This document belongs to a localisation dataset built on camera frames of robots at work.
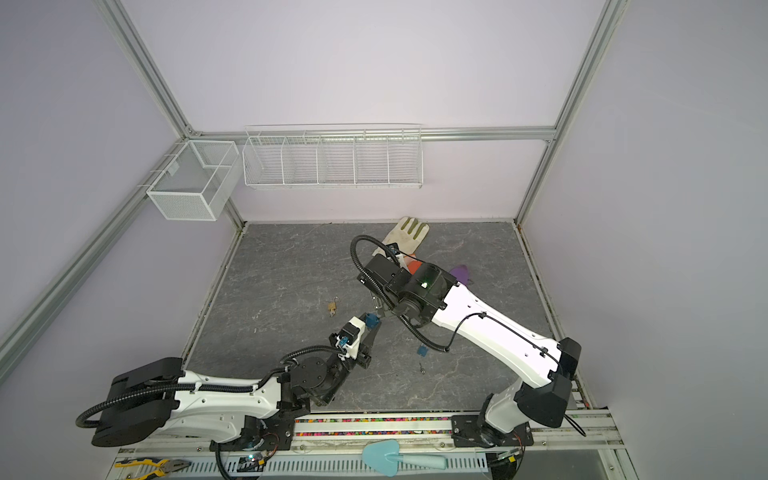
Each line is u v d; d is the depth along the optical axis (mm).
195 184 1011
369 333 657
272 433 737
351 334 565
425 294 438
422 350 874
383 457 708
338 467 706
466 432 738
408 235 1157
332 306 969
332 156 991
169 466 693
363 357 620
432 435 753
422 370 845
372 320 692
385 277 489
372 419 770
